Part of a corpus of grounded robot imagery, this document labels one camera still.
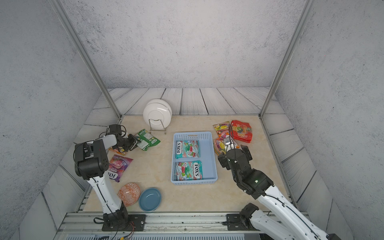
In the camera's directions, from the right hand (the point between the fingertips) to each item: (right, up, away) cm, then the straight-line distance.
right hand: (234, 149), depth 72 cm
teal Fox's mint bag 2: (-21, -15, +16) cm, 31 cm away
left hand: (-56, +1, +30) cm, 63 cm away
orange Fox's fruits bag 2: (-2, -2, +29) cm, 29 cm away
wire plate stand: (-44, +8, +39) cm, 60 cm away
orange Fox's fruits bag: (+1, +8, +37) cm, 38 cm away
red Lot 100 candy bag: (+13, +7, +32) cm, 35 cm away
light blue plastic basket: (-11, -8, +25) cm, 29 cm away
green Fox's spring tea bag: (-52, +2, +32) cm, 61 cm away
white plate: (-44, +19, +29) cm, 56 cm away
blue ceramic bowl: (-42, -27, +7) cm, 51 cm away
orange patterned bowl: (-55, -25, +9) cm, 61 cm away
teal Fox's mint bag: (-22, -4, +26) cm, 35 cm away
